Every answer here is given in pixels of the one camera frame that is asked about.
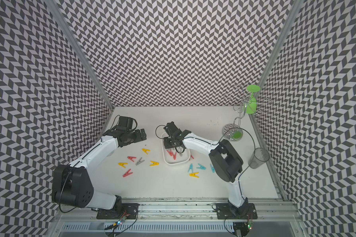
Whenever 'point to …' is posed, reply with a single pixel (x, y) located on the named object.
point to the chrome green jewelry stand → (243, 96)
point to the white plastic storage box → (179, 155)
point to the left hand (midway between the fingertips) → (139, 137)
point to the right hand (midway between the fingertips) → (168, 144)
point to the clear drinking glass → (259, 156)
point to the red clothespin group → (170, 153)
